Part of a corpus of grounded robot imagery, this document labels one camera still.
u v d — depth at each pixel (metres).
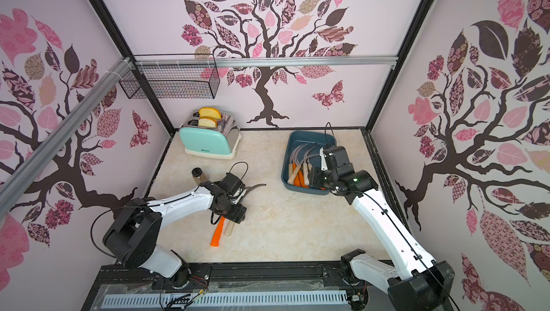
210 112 1.00
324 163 0.67
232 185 0.73
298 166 1.01
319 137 1.14
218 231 0.83
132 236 0.44
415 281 0.36
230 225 0.85
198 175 0.92
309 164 1.03
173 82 1.22
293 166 1.03
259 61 0.91
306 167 1.00
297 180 0.97
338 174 0.55
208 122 0.98
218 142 0.98
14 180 0.50
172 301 0.72
